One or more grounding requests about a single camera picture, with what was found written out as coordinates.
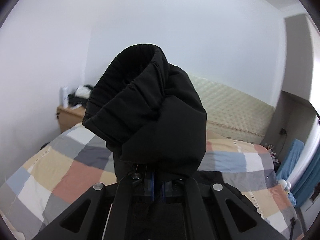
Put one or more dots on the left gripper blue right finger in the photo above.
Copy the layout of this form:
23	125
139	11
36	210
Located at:
163	189

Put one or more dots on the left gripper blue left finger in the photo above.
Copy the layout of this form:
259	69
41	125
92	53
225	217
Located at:
152	194

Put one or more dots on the black puffer jacket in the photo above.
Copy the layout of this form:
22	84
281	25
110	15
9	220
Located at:
152	120

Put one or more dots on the black clothes on nightstand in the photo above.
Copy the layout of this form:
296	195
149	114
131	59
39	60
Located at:
74	101

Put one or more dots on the cream quilted headboard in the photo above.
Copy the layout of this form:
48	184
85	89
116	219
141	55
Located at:
231	113

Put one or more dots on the wooden nightstand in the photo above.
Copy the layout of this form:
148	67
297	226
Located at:
69	117

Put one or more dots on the patchwork checkered quilt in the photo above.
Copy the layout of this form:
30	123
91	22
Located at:
57	175

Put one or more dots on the white tissue box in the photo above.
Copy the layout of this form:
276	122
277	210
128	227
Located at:
83	92

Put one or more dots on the white spray bottle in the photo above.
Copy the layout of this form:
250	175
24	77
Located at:
64	97

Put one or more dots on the white blue plush toy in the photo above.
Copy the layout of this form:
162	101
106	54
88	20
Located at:
286	185

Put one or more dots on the blue folded mattress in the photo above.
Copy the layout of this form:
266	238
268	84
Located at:
290	160

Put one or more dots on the blue curtain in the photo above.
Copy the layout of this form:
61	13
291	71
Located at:
306	184

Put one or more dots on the grey wardrobe cabinet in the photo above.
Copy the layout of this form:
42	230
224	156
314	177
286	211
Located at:
294	114

